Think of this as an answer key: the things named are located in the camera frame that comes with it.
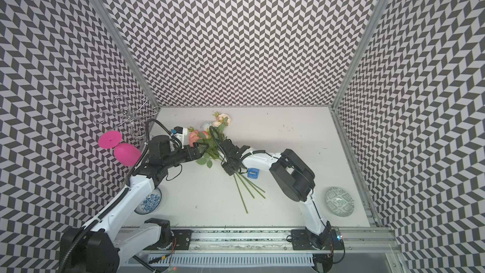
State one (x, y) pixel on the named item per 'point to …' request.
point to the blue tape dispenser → (253, 173)
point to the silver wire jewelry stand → (134, 115)
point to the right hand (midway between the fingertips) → (232, 168)
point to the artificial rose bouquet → (211, 133)
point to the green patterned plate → (339, 202)
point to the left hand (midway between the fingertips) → (203, 148)
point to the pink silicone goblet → (124, 153)
